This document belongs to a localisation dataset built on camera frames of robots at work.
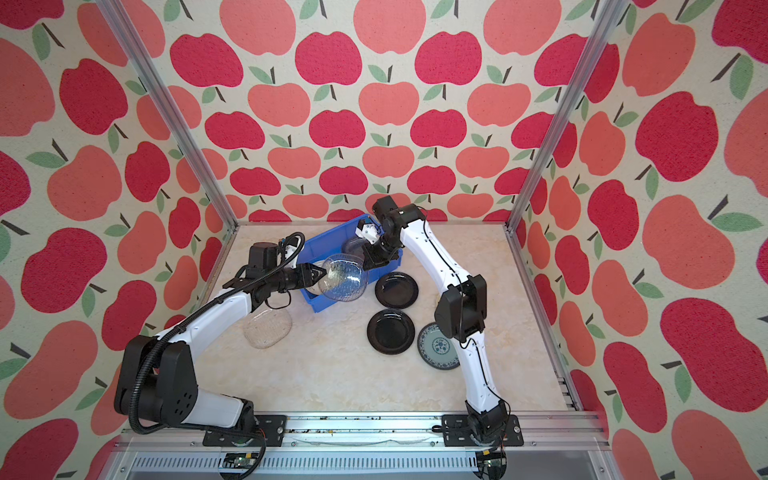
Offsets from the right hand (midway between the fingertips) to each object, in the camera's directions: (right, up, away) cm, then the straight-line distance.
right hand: (372, 265), depth 87 cm
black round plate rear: (+8, -9, +14) cm, 19 cm away
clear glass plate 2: (-8, +6, +24) cm, 26 cm away
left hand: (-13, -2, -2) cm, 14 cm away
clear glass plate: (-8, -3, -2) cm, 8 cm away
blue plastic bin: (-18, +6, +17) cm, 26 cm away
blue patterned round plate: (+19, -25, +1) cm, 32 cm away
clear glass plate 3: (-34, -20, +6) cm, 40 cm away
